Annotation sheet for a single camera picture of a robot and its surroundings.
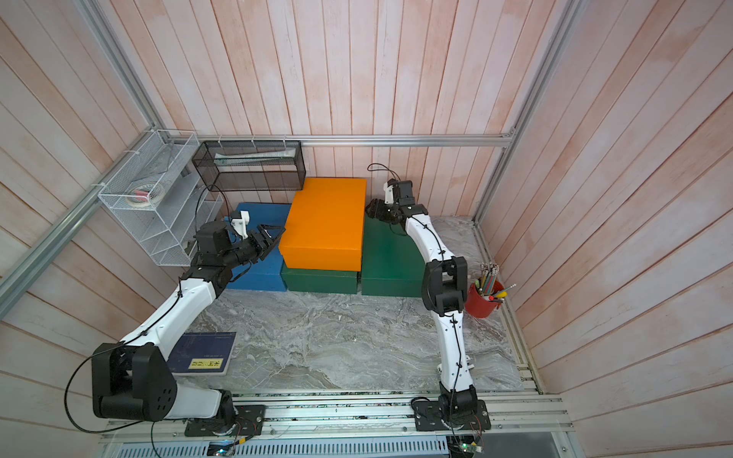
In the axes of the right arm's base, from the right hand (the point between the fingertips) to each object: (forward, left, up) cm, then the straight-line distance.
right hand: (371, 208), depth 102 cm
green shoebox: (-27, +17, -7) cm, 32 cm away
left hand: (-23, +25, +10) cm, 35 cm away
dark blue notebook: (-49, +49, -13) cm, 71 cm away
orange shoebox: (-16, +14, +8) cm, 23 cm away
